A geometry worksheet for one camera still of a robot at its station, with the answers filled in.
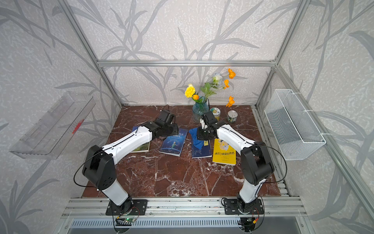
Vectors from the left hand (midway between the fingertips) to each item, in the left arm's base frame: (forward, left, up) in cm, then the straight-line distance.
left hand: (177, 129), depth 88 cm
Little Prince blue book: (-3, +4, -14) cm, 14 cm away
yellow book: (-10, -29, -12) cm, 33 cm away
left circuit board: (-45, +24, -16) cm, 53 cm away
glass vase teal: (+21, -14, -5) cm, 26 cm away
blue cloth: (-9, -12, -1) cm, 15 cm away
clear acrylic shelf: (-13, +57, +14) cm, 60 cm away
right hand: (-2, -12, -4) cm, 13 cm away
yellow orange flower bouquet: (+34, -28, +11) cm, 45 cm away
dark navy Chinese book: (-8, -17, -12) cm, 23 cm away
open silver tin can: (+19, -39, -9) cm, 44 cm away
